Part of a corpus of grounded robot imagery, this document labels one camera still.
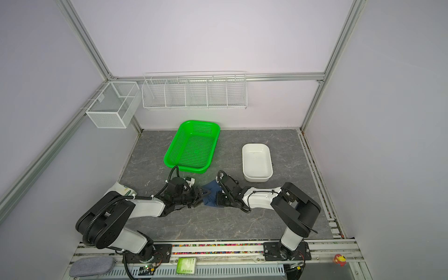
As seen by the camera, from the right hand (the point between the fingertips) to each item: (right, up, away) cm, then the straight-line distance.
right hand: (215, 201), depth 88 cm
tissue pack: (-47, +6, -1) cm, 48 cm away
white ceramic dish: (+23, +18, +12) cm, 32 cm away
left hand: (-3, +3, -2) cm, 4 cm away
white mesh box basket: (-58, +52, +11) cm, 79 cm away
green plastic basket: (-16, +27, +24) cm, 40 cm away
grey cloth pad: (-48, -20, -18) cm, 55 cm away
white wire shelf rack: (-12, +62, +17) cm, 66 cm away
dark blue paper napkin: (-2, +1, -1) cm, 2 cm away
